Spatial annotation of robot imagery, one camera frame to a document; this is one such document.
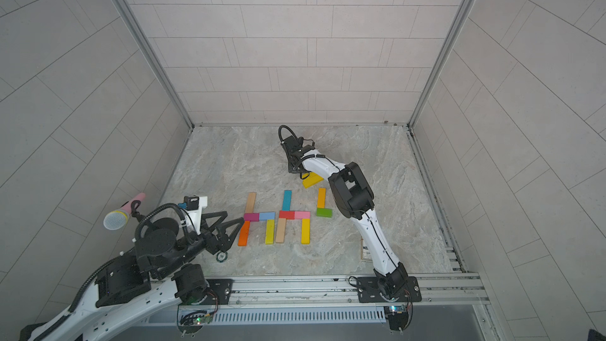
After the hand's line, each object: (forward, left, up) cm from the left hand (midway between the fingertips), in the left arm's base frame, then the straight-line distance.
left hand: (240, 219), depth 63 cm
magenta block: (+11, +3, -24) cm, 26 cm away
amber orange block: (+17, -23, -21) cm, 36 cm away
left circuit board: (-21, +15, -25) cm, 36 cm away
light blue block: (+10, -2, -21) cm, 23 cm away
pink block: (+11, -15, -22) cm, 29 cm away
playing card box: (-1, -37, -21) cm, 42 cm away
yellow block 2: (+4, -17, -21) cm, 28 cm away
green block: (+12, -24, -23) cm, 36 cm away
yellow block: (+4, -5, -22) cm, 23 cm away
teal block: (+17, -10, -22) cm, 29 cm away
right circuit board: (-19, -45, -23) cm, 54 cm away
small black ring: (-4, +9, -22) cm, 24 cm away
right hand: (+35, -14, -24) cm, 45 cm away
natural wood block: (+15, +4, -21) cm, 26 cm away
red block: (+11, -11, -21) cm, 26 cm away
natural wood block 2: (+5, -9, -21) cm, 23 cm away
